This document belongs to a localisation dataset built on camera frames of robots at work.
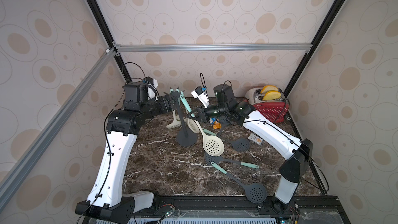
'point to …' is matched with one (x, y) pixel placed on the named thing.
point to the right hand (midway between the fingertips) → (185, 121)
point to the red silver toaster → (275, 110)
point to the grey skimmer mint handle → (255, 193)
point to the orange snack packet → (217, 125)
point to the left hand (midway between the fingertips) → (174, 99)
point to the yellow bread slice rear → (268, 88)
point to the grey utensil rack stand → (185, 137)
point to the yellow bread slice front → (271, 95)
